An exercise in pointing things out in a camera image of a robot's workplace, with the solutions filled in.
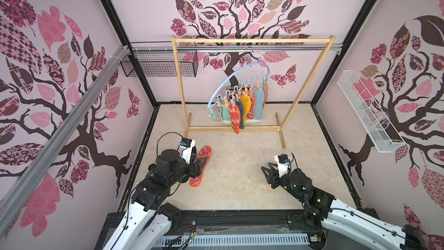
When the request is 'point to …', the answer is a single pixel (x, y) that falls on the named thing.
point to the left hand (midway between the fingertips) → (199, 161)
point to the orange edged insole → (265, 88)
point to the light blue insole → (259, 103)
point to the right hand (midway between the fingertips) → (265, 168)
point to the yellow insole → (245, 106)
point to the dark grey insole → (240, 107)
